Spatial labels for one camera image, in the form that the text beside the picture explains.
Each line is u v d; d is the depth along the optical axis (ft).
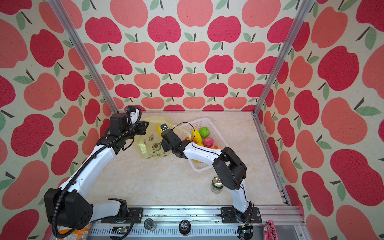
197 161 1.92
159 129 2.97
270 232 2.27
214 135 3.24
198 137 3.25
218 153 1.71
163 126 2.53
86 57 2.90
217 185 2.44
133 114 2.31
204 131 3.33
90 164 1.57
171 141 2.24
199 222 2.41
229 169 1.63
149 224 2.09
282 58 2.87
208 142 3.14
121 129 1.98
